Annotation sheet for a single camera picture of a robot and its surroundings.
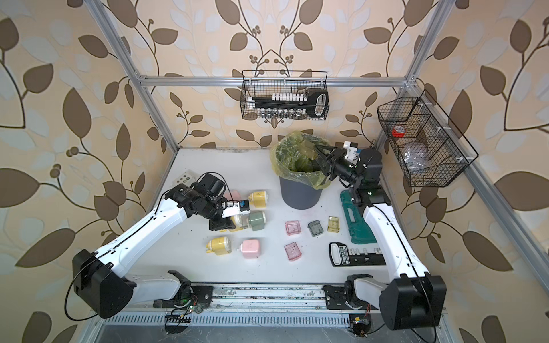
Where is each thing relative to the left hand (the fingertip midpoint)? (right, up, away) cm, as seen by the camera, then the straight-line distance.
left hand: (229, 214), depth 78 cm
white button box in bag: (-28, +13, +27) cm, 41 cm away
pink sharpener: (+8, -13, +1) cm, 15 cm away
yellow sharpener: (+9, +4, +13) cm, 17 cm away
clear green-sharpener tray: (+34, -9, +13) cm, 37 cm away
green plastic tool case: (+51, -8, +8) cm, 52 cm away
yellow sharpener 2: (+5, -2, -3) cm, 6 cm away
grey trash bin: (+28, +4, +23) cm, 36 cm away
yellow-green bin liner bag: (+23, +21, +5) cm, 32 cm away
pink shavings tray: (+24, -9, +13) cm, 29 cm away
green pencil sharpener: (+9, -4, +8) cm, 13 cm away
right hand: (+30, +23, -8) cm, 38 cm away
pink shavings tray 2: (+24, -17, +7) cm, 30 cm away
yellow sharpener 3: (-4, -12, +1) cm, 13 cm away
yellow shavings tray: (+42, -7, +15) cm, 45 cm away
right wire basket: (+71, +23, -5) cm, 75 cm away
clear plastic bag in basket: (+66, +21, -4) cm, 70 cm away
